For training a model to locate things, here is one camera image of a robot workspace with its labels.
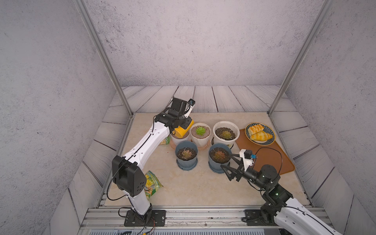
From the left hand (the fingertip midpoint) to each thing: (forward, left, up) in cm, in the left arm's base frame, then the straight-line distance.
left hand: (187, 116), depth 83 cm
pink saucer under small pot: (-1, +11, -25) cm, 27 cm away
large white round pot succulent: (-1, -24, -15) cm, 28 cm away
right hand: (-25, -19, -6) cm, 32 cm away
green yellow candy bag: (-28, +20, -25) cm, 43 cm away
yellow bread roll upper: (+8, -47, -21) cm, 52 cm away
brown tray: (-10, -53, -28) cm, 61 cm away
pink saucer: (-4, -11, -26) cm, 28 cm away
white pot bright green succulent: (0, -8, -15) cm, 17 cm away
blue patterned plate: (+9, -57, -24) cm, 63 cm away
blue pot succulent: (-12, +1, -19) cm, 22 cm away
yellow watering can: (-8, +4, -4) cm, 10 cm away
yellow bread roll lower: (0, -48, -21) cm, 52 cm away
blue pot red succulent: (-15, -18, -16) cm, 28 cm away
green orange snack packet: (+1, +16, -25) cm, 29 cm away
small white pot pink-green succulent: (-4, +8, -16) cm, 18 cm away
